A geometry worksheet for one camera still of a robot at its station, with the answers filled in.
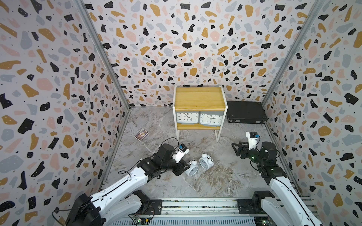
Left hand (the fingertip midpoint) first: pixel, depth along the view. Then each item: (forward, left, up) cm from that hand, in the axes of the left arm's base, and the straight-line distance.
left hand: (188, 164), depth 76 cm
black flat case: (+49, -50, -12) cm, 71 cm away
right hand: (+10, -27, +4) cm, 29 cm away
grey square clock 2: (+25, -14, +8) cm, 30 cm away
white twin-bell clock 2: (+3, -10, -6) cm, 12 cm away
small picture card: (+28, +34, -12) cm, 46 cm away
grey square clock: (+27, 0, +8) cm, 28 cm away
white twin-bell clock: (0, -3, -5) cm, 6 cm away
